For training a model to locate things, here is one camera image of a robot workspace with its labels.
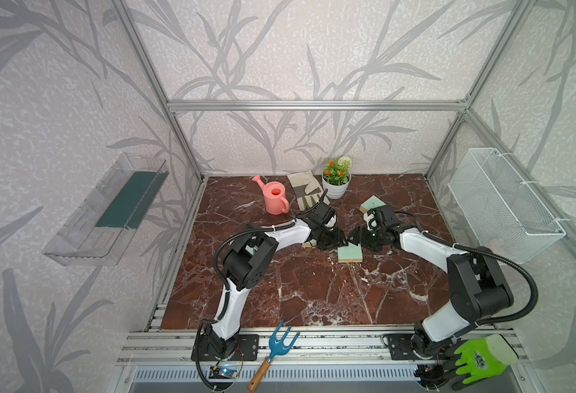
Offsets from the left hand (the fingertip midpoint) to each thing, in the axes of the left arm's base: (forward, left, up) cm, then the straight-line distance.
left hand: (346, 246), depth 91 cm
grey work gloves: (+32, +14, -5) cm, 35 cm away
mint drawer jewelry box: (-2, -2, -1) cm, 3 cm away
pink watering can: (+21, +28, +7) cm, 36 cm away
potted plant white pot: (+27, +2, 0) cm, 27 cm away
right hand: (+3, -2, +1) cm, 4 cm away
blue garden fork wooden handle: (-32, +25, -6) cm, 41 cm away
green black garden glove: (-35, -37, -2) cm, 51 cm away
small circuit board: (-38, +40, -6) cm, 55 cm away
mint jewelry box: (+23, -14, -2) cm, 27 cm away
